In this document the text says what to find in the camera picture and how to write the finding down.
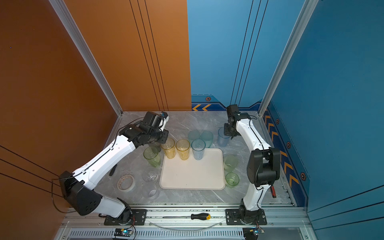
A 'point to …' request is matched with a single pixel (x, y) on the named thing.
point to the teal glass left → (193, 135)
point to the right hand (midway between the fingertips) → (229, 132)
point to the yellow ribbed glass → (169, 148)
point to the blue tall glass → (222, 139)
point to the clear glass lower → (150, 191)
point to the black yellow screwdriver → (205, 216)
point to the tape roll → (126, 183)
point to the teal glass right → (207, 136)
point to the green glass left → (152, 155)
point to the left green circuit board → (123, 232)
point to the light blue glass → (198, 146)
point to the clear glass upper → (149, 175)
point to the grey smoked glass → (156, 147)
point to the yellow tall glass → (183, 146)
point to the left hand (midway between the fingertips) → (166, 132)
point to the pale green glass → (230, 162)
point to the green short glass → (232, 178)
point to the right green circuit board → (252, 233)
